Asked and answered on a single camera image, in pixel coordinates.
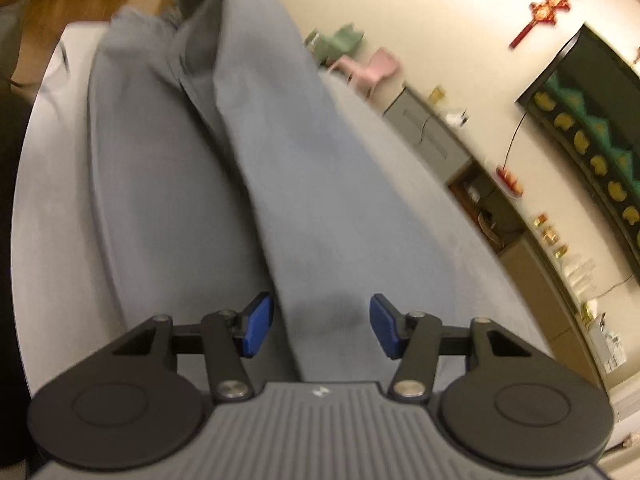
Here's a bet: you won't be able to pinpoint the black television cable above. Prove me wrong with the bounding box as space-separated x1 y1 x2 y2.
501 109 529 171

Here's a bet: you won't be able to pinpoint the red Chinese knot decoration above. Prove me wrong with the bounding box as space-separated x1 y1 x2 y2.
509 0 596 52

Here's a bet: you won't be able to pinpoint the grey storage box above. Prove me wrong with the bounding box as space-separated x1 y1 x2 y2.
590 314 628 376

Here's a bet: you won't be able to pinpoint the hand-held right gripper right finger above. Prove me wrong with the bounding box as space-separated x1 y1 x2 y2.
369 293 533 404

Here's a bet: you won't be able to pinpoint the green plastic child chair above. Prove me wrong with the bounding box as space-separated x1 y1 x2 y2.
304 22 366 68

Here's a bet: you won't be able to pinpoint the red plate of fruit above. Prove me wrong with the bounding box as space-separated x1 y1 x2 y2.
495 164 527 197

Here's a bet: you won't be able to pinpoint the grey pants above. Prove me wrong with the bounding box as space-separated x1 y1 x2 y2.
87 0 458 386

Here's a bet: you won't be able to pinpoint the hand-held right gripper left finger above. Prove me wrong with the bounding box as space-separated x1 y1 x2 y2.
111 291 274 404

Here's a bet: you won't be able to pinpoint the pink plastic child chair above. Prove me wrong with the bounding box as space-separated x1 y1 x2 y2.
327 47 402 99

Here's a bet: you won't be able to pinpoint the glass cups with tray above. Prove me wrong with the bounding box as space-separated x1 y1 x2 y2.
565 255 599 297

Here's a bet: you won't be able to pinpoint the grey brown television cabinet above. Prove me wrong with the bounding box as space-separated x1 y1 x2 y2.
382 85 632 411

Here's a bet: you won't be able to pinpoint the golden tissue box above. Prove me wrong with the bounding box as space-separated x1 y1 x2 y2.
580 300 603 332

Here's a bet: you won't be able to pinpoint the person's dark clothing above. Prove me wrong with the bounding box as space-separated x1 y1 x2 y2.
0 92 33 466

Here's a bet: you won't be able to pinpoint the wall television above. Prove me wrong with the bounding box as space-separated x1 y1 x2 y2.
515 22 640 261

